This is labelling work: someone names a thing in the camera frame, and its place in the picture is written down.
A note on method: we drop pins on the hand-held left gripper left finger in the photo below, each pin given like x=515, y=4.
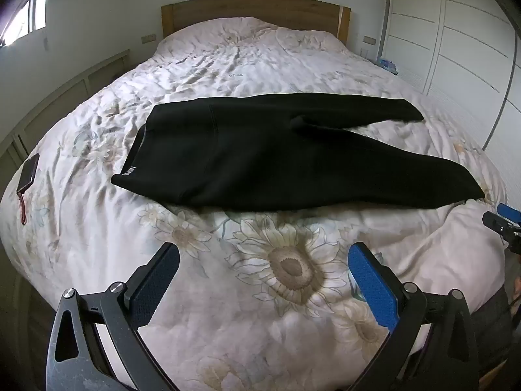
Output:
x=156, y=277

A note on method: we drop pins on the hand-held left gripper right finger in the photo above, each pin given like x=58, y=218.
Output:
x=372, y=281

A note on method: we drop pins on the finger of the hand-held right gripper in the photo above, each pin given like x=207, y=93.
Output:
x=511, y=211
x=494, y=222

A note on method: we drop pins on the black pants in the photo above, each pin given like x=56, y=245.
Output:
x=285, y=150

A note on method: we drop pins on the floral duvet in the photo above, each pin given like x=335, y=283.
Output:
x=252, y=252

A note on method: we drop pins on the dark cloth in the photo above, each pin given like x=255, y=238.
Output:
x=490, y=326

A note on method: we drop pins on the dark smartphone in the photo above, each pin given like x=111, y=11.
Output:
x=28, y=173

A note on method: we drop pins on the white wardrobe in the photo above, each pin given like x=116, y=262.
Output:
x=452, y=36

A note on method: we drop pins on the blue packet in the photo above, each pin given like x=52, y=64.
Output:
x=386, y=64

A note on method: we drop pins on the wooden headboard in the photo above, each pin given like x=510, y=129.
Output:
x=252, y=10

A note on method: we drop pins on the window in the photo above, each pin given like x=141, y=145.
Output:
x=32, y=4

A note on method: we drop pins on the beige wall socket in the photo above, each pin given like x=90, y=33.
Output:
x=148, y=38
x=369, y=40

